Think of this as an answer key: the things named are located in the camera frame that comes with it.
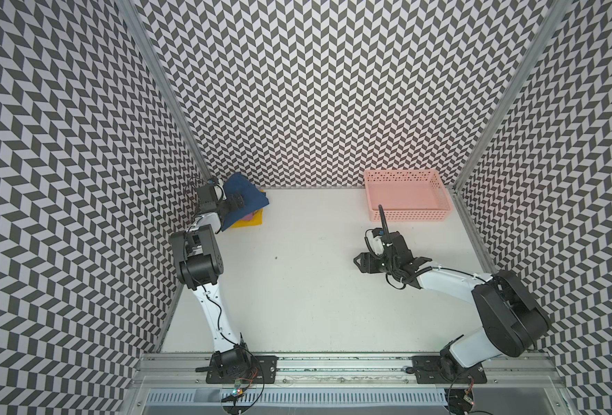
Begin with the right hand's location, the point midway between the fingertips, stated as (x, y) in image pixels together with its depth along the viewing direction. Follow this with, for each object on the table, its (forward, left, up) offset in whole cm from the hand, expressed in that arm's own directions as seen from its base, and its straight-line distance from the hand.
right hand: (363, 262), depth 91 cm
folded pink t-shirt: (+20, +43, +2) cm, 48 cm away
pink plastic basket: (+36, -25, -3) cm, 43 cm away
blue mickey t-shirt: (+25, +41, +7) cm, 49 cm away
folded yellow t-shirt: (+20, +41, 0) cm, 46 cm away
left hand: (+28, +50, +5) cm, 57 cm away
